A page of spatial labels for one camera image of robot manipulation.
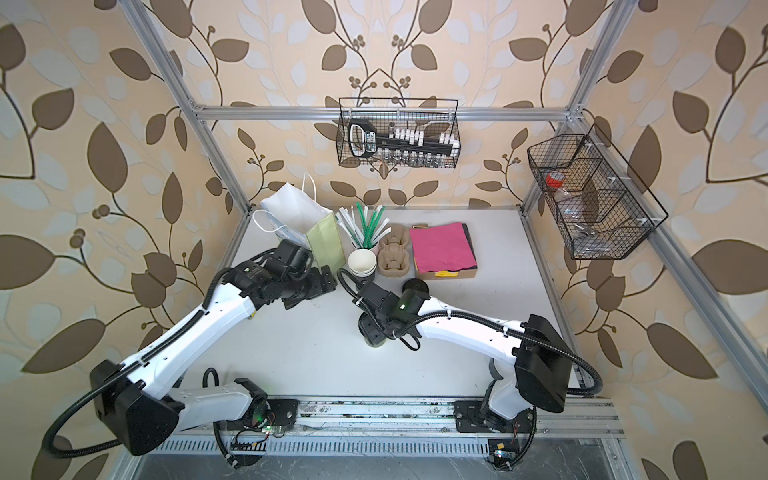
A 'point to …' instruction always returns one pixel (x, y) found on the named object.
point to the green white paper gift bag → (292, 211)
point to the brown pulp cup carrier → (393, 255)
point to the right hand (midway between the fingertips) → (377, 328)
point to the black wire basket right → (602, 208)
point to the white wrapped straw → (350, 226)
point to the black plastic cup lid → (360, 327)
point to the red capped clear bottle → (554, 178)
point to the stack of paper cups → (362, 263)
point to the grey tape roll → (493, 371)
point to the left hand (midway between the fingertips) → (328, 286)
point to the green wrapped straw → (367, 227)
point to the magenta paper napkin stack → (441, 248)
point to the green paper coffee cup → (377, 345)
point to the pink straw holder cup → (376, 249)
